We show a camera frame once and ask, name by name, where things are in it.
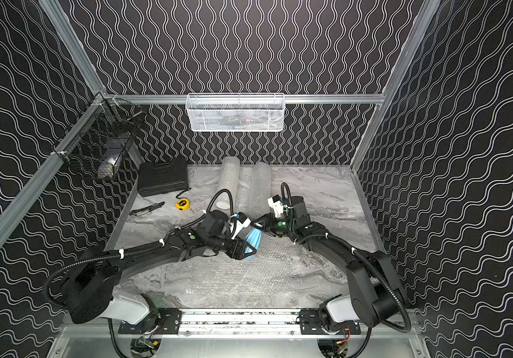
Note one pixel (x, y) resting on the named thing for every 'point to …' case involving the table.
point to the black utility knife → (145, 209)
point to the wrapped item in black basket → (106, 169)
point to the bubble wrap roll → (260, 186)
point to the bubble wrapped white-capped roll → (230, 179)
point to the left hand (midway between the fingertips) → (251, 245)
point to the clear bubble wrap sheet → (268, 279)
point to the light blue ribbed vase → (253, 238)
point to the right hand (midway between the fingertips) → (253, 224)
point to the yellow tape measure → (183, 204)
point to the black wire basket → (100, 145)
